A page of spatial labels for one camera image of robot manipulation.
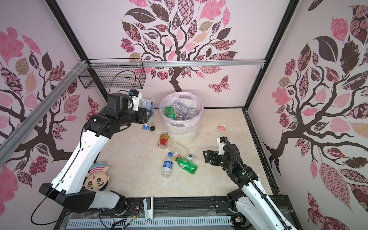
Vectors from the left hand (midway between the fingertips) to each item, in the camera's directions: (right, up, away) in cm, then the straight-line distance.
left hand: (147, 115), depth 69 cm
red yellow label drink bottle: (+4, -16, +26) cm, 30 cm away
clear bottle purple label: (+15, +7, +22) cm, 28 cm away
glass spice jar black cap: (-7, -8, +38) cm, 39 cm away
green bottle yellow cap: (+9, +3, +17) cm, 20 cm away
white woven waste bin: (+18, -15, +22) cm, 32 cm away
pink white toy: (+46, -8, +37) cm, 60 cm away
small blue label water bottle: (+8, -30, +14) cm, 34 cm away
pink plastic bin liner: (+19, -6, +7) cm, 21 cm away
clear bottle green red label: (+17, -24, +20) cm, 35 cm away
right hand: (+32, -20, +7) cm, 38 cm away
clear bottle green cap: (+23, +2, +21) cm, 31 cm away
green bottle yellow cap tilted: (+19, -29, +14) cm, 37 cm away
